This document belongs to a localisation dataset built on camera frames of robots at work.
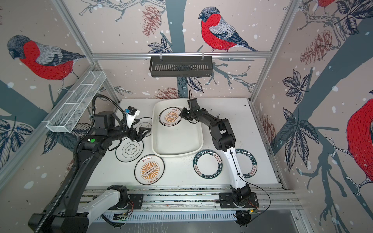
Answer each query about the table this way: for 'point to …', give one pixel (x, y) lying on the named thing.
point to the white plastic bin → (185, 139)
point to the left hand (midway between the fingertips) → (142, 124)
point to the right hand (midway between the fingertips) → (179, 115)
